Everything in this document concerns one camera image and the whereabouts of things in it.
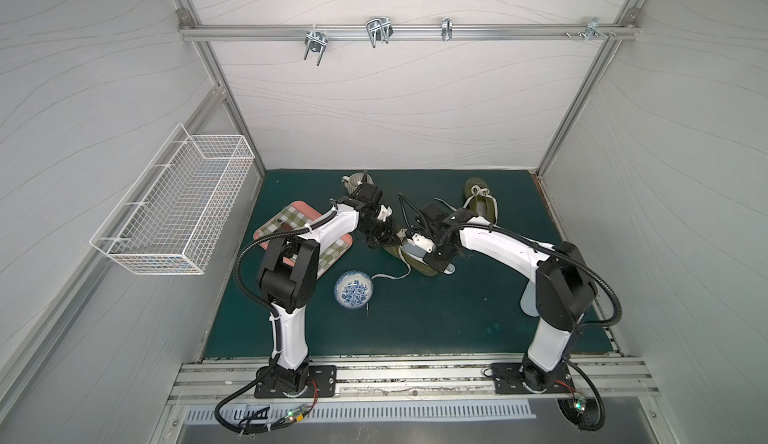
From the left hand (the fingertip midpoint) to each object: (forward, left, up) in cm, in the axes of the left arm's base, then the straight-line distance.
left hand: (403, 243), depth 89 cm
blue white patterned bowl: (-11, +15, -8) cm, 21 cm away
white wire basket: (-9, +55, +22) cm, 60 cm away
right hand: (-4, -10, -2) cm, 11 cm away
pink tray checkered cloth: (+17, +37, -9) cm, 42 cm away
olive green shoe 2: (+21, -28, -3) cm, 35 cm away
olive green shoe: (0, +2, -4) cm, 4 cm away
